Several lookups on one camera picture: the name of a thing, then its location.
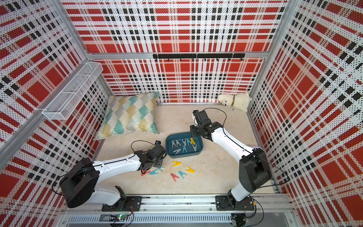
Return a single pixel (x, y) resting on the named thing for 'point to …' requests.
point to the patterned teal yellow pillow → (130, 113)
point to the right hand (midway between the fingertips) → (195, 129)
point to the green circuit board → (118, 217)
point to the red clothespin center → (173, 176)
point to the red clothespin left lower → (142, 174)
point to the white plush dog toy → (241, 100)
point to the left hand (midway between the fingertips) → (159, 159)
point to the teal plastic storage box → (184, 138)
